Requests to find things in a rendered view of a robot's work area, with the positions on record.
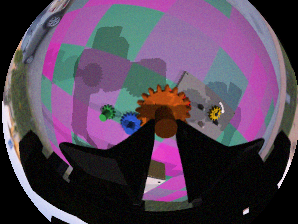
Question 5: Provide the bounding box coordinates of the orange gear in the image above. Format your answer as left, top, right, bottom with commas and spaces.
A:
136, 84, 190, 139

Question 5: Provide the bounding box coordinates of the blue gear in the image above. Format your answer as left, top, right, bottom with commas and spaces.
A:
121, 111, 142, 135

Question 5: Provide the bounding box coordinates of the yellow gear with black stripe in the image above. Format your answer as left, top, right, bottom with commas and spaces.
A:
208, 105, 221, 120

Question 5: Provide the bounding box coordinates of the small green gear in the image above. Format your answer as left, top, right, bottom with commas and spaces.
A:
98, 104, 116, 121

